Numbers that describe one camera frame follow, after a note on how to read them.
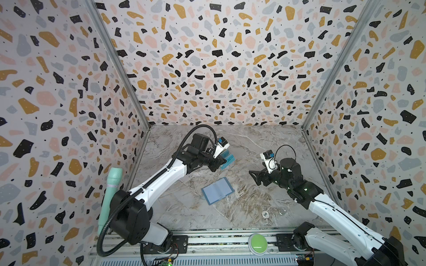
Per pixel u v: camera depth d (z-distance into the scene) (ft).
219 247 2.40
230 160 2.62
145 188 1.44
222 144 2.26
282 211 2.68
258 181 2.29
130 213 1.32
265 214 2.73
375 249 1.32
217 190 2.96
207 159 2.25
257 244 2.39
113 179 1.92
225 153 3.29
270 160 2.13
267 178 2.25
